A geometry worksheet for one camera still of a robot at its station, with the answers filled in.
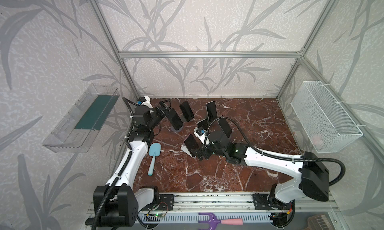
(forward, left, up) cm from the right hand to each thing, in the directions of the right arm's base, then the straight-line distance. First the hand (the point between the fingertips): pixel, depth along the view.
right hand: (197, 139), depth 77 cm
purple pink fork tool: (-34, -7, -17) cm, 39 cm away
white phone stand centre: (-5, -2, +11) cm, 12 cm away
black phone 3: (+32, -9, -15) cm, 36 cm away
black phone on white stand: (-3, -2, +13) cm, 13 cm away
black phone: (+2, +4, -8) cm, 10 cm away
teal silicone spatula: (+1, +27, -16) cm, 32 cm away
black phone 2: (+20, +16, -9) cm, 27 cm away
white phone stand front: (-2, +7, -10) cm, 12 cm away
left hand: (+16, +14, +14) cm, 25 cm away
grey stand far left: (+15, +16, -16) cm, 27 cm away
